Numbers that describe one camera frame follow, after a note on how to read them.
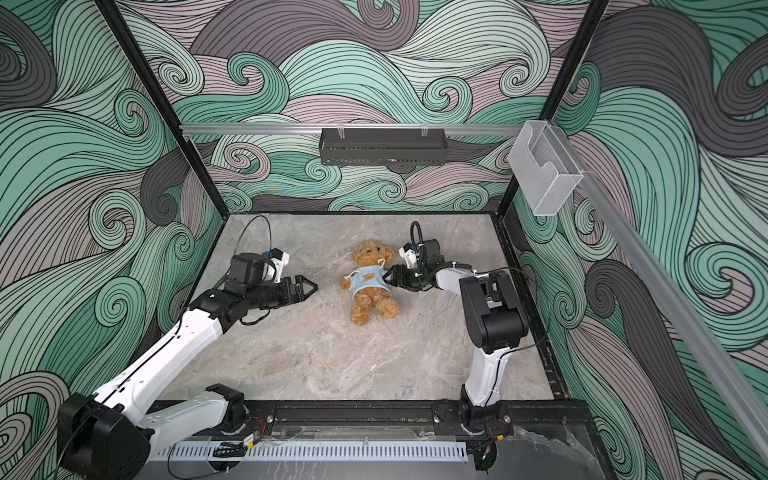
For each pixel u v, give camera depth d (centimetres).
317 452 76
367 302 86
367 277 91
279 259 72
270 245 110
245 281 60
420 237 81
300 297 68
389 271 90
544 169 78
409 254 90
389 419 74
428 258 79
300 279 71
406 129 93
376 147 96
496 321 50
